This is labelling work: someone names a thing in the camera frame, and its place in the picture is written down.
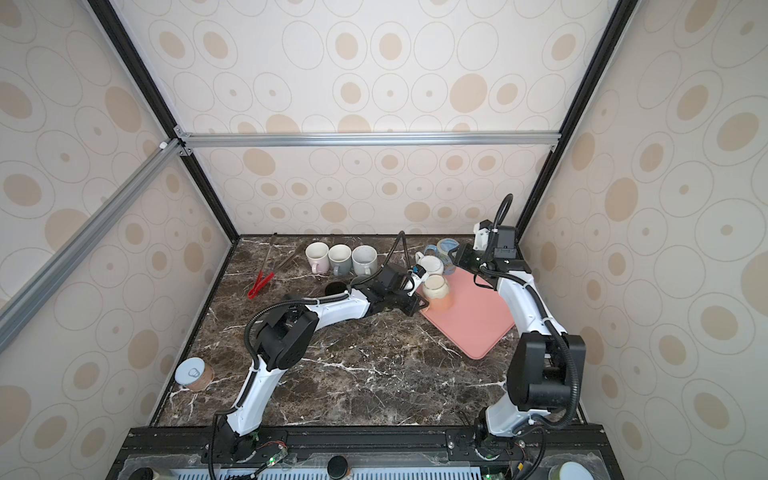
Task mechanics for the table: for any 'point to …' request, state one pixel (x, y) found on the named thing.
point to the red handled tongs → (263, 277)
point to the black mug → (334, 288)
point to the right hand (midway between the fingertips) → (455, 252)
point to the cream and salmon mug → (437, 289)
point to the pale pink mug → (318, 255)
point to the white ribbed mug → (432, 263)
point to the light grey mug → (340, 257)
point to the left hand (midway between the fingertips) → (434, 297)
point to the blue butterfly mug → (443, 246)
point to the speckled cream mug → (364, 260)
